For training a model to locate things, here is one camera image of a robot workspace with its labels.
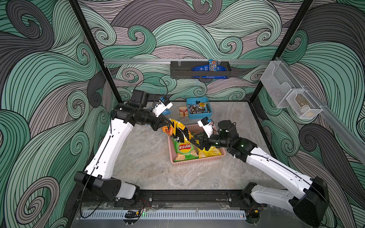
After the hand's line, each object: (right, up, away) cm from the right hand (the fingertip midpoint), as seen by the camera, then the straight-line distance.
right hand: (193, 137), depth 72 cm
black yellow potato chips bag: (-8, +3, -1) cm, 9 cm away
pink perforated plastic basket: (0, +4, +1) cm, 4 cm away
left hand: (-13, +9, -4) cm, 17 cm away
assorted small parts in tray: (+9, +17, +43) cm, 47 cm away
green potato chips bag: (-4, -11, +13) cm, 18 cm away
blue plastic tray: (+4, +23, +48) cm, 53 cm away
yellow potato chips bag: (+13, -11, +14) cm, 22 cm away
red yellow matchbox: (-4, +14, +41) cm, 44 cm away
